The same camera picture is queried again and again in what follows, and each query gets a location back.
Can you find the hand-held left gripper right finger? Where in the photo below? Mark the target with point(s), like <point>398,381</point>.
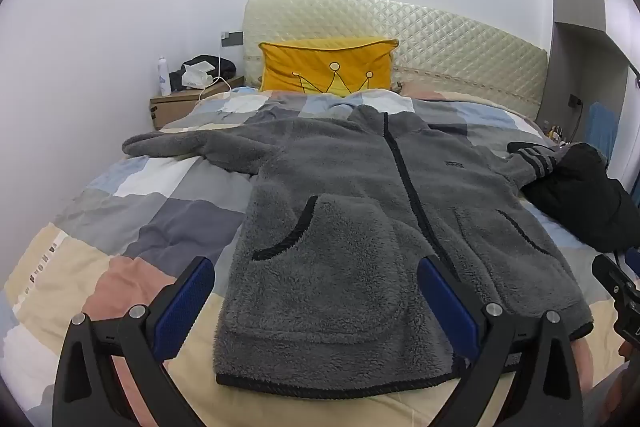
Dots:
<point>446,307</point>

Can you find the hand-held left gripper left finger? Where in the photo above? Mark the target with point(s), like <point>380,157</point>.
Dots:
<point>184,304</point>

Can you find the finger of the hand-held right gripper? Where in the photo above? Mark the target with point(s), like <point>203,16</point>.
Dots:
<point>607,272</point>

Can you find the grey fleece zip jacket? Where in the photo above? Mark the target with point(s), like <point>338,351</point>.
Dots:
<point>350,207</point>

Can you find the person's right forearm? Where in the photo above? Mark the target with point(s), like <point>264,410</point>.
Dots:
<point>617,399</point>

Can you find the person's right hand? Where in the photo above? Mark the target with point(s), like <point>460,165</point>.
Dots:
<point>625,350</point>

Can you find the black padded garment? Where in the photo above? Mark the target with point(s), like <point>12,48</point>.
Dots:
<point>585,197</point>

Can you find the patchwork bed quilt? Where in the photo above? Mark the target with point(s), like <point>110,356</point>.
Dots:
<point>150,187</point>

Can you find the blue hanging cloth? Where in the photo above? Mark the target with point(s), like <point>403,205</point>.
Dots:
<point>601,132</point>

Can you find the group of small bottles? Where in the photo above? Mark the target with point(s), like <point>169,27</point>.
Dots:
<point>556,134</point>

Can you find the wooden nightstand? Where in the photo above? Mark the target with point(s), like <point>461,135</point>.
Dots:
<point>175,107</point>

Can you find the pink pillow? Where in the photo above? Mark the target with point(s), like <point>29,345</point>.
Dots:
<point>440,89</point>

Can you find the white tissue pack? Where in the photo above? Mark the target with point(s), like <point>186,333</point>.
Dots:
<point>195,77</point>

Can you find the white bottle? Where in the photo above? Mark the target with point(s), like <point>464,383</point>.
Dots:
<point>163,77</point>

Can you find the black bag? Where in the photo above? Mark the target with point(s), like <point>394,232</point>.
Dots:
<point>222,67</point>

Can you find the cream quilted headboard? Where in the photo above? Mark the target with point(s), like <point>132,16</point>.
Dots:
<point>450,52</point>

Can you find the yellow crown print pillow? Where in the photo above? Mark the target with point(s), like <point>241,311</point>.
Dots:
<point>290,62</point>

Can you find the black wall socket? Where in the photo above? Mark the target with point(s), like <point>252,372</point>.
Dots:
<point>575,100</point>

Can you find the grey wall socket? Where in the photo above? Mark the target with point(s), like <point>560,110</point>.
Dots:
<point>231,38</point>

